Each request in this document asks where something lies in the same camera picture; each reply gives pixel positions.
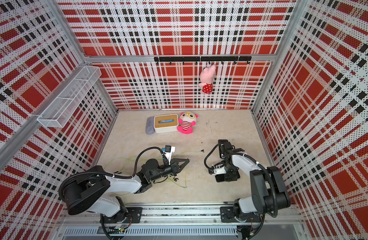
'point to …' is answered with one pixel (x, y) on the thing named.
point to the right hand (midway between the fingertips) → (232, 170)
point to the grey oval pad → (149, 125)
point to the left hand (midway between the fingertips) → (191, 161)
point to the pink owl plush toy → (187, 120)
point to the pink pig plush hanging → (207, 76)
